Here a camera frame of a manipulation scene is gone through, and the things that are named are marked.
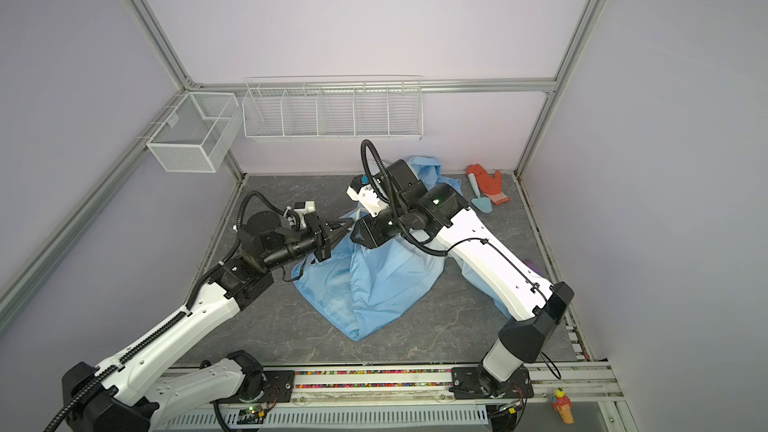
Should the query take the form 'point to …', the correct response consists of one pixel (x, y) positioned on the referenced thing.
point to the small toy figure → (563, 405)
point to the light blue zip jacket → (359, 287)
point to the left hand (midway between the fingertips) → (355, 227)
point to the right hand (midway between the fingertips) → (359, 236)
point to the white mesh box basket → (199, 133)
